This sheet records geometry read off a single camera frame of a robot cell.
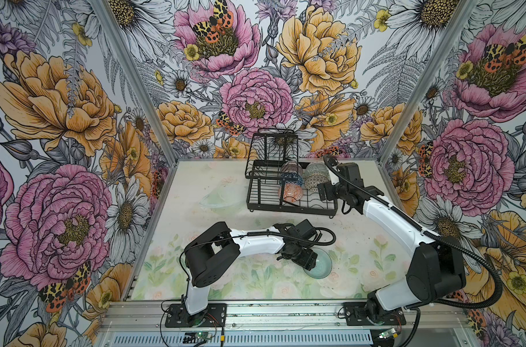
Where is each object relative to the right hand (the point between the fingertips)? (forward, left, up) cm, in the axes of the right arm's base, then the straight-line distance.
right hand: (331, 190), depth 88 cm
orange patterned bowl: (+10, +14, -13) cm, 22 cm away
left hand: (-24, +13, -15) cm, 31 cm away
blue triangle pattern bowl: (0, +17, +8) cm, 19 cm away
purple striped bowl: (+22, +13, -8) cm, 27 cm away
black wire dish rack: (+2, +21, +3) cm, 22 cm away
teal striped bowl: (-25, +5, -15) cm, 29 cm away
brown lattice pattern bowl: (+16, +3, -13) cm, 21 cm away
